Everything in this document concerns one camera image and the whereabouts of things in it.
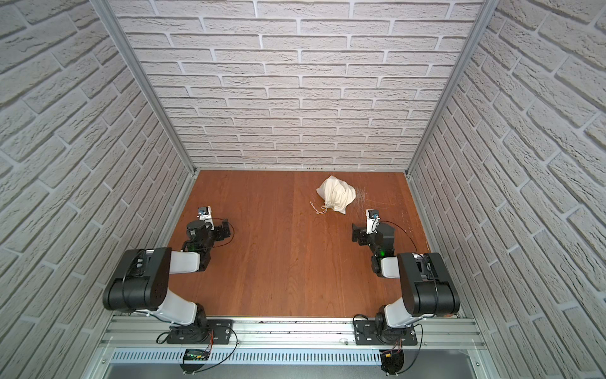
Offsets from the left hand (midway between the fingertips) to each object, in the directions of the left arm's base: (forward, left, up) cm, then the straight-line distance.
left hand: (211, 216), depth 94 cm
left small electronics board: (-46, -4, -10) cm, 47 cm away
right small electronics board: (-48, -65, -6) cm, 81 cm away
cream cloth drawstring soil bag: (+8, -52, +4) cm, 53 cm away
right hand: (-2, -60, +1) cm, 61 cm away
